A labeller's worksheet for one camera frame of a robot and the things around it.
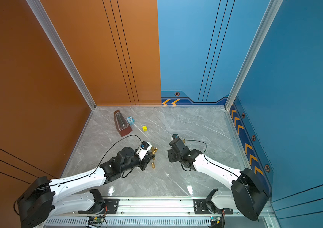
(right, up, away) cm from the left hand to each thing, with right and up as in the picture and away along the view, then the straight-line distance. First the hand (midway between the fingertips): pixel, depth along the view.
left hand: (153, 152), depth 79 cm
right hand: (+10, -2, +7) cm, 13 cm away
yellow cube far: (-9, +12, +24) cm, 29 cm away
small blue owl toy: (-21, +18, +30) cm, 40 cm away
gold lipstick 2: (-1, -8, +5) cm, 10 cm away
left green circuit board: (-28, -33, -7) cm, 43 cm away
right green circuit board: (+33, -33, -7) cm, 47 cm away
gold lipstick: (0, +2, -3) cm, 4 cm away
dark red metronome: (-23, +13, +20) cm, 33 cm away
